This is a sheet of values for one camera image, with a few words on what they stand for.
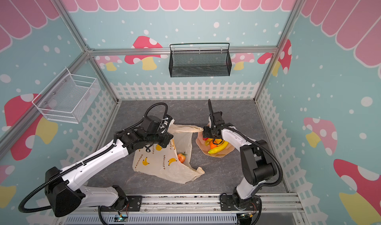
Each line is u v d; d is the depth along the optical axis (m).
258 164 0.46
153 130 0.59
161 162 0.79
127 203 0.73
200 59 0.94
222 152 0.88
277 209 0.76
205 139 0.93
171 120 0.69
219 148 0.89
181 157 0.85
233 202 0.74
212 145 0.90
